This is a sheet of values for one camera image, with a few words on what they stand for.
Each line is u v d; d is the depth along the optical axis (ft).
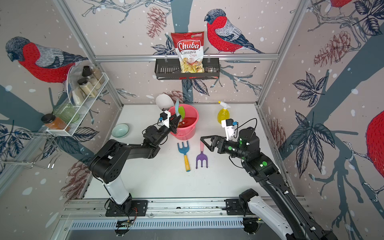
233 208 2.39
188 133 2.89
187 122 3.17
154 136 2.25
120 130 3.33
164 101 3.40
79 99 2.32
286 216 1.33
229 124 1.96
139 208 2.40
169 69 3.11
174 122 2.56
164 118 2.38
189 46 2.63
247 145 1.56
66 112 2.27
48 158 2.18
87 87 2.50
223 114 3.33
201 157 3.01
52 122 1.97
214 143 1.84
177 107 2.44
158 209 2.44
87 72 2.59
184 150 3.03
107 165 1.57
